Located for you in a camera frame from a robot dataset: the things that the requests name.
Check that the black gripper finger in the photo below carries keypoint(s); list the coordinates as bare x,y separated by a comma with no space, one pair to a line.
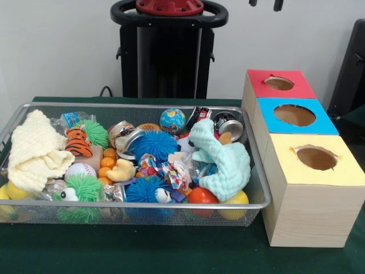
252,3
278,5

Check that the wooden box with three holes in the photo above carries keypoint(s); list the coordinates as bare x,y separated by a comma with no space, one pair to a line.
308,217

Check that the silver mesh bin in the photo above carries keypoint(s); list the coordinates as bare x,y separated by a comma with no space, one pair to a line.
159,218

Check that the black flat panel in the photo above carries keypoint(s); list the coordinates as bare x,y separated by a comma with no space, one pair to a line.
350,71

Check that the dark green tablecloth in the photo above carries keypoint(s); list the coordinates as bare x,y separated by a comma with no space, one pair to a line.
142,251
355,120

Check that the globe print ball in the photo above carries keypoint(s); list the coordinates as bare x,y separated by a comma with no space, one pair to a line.
172,121

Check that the mint green cloth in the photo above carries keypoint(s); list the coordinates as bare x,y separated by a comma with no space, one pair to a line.
228,168

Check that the yellow duck plush toy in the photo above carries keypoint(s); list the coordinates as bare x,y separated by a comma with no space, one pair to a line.
122,171

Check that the blue spiky ball with eyes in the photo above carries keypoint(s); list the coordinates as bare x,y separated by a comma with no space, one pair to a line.
142,189

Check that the orange tiger plush toy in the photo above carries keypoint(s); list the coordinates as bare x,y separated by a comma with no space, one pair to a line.
77,142

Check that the white baseball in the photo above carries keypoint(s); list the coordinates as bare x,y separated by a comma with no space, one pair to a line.
81,171

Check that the green spiky ball with eyes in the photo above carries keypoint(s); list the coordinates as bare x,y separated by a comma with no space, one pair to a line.
85,187

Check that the cream knitted cloth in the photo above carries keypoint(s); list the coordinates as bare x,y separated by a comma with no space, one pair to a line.
34,148

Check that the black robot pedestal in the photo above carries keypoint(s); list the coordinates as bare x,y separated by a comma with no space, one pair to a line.
168,62

